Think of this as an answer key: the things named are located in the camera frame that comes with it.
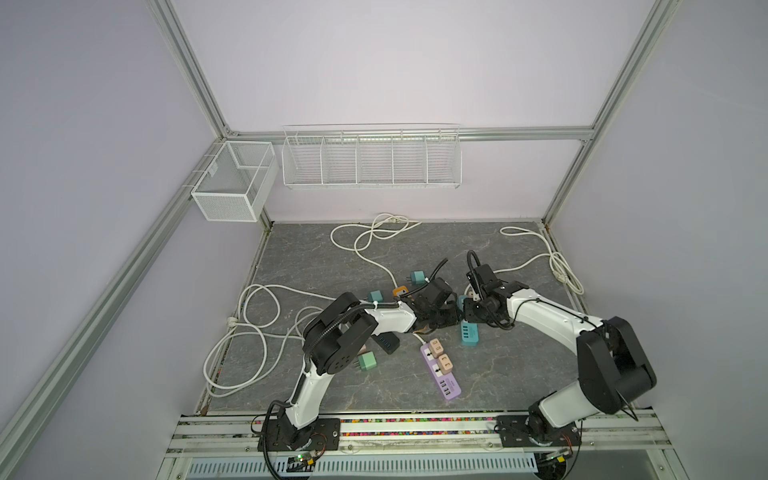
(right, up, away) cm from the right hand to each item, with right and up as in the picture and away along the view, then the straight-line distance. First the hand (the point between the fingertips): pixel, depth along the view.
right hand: (472, 315), depth 91 cm
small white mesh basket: (-76, +42, +8) cm, 87 cm away
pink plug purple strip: (-12, -7, -10) cm, 17 cm away
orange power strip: (-22, +6, +9) cm, 24 cm away
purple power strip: (-10, -16, -12) cm, 22 cm away
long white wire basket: (-31, +51, +7) cm, 60 cm away
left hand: (-2, -2, -1) cm, 3 cm away
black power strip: (-26, -7, -4) cm, 27 cm away
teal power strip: (-1, -5, -2) cm, 6 cm away
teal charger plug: (-16, +11, +10) cm, 22 cm away
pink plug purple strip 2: (-10, -10, -12) cm, 19 cm away
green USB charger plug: (-32, -11, -7) cm, 34 cm away
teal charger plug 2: (-30, +5, +7) cm, 31 cm away
